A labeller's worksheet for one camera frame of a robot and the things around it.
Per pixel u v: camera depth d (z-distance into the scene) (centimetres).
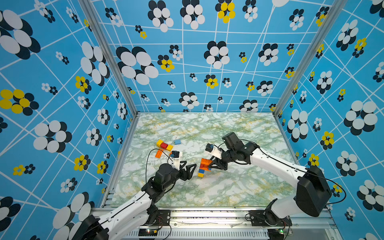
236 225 72
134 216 57
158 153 97
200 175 84
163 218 73
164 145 100
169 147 99
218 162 69
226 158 69
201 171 80
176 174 69
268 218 65
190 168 71
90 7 69
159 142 101
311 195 43
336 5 68
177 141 104
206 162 77
